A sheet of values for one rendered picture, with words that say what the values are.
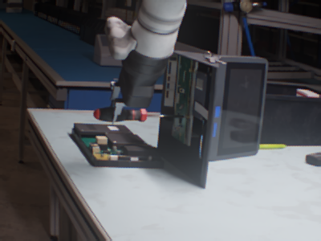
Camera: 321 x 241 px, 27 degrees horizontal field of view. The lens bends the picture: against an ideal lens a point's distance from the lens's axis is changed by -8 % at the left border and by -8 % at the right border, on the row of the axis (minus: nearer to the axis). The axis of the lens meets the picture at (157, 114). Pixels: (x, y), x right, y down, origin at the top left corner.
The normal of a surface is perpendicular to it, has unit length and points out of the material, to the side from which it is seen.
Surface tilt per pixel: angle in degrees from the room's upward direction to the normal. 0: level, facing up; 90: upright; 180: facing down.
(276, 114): 90
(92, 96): 90
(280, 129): 90
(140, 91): 105
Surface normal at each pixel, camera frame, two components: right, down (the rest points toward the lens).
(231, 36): 0.29, 0.20
